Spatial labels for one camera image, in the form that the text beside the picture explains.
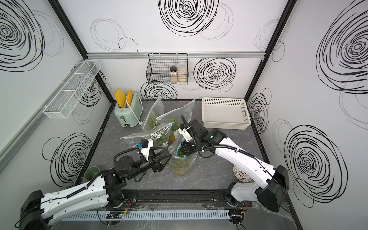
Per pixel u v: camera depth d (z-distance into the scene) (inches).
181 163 28.4
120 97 37.8
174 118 32.6
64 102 28.9
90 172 30.3
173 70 33.2
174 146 29.6
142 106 43.5
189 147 24.8
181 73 33.3
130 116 37.0
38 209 16.7
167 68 34.9
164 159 24.3
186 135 25.7
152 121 32.7
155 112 31.6
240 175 31.8
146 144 23.5
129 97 36.7
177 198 29.8
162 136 28.4
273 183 15.2
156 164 23.4
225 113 43.1
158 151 29.9
